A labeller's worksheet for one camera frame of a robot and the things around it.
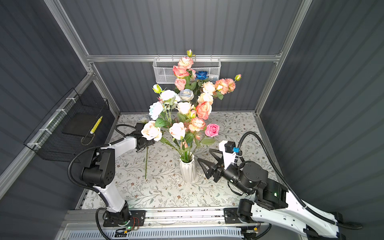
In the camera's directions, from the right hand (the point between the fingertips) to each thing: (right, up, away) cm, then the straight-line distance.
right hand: (205, 157), depth 56 cm
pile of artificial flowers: (-42, +16, +56) cm, 72 cm away
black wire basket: (-66, +14, +22) cm, 71 cm away
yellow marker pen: (-55, +13, +20) cm, 60 cm away
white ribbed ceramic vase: (-7, -10, +16) cm, 20 cm away
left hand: (-36, +2, +43) cm, 56 cm away
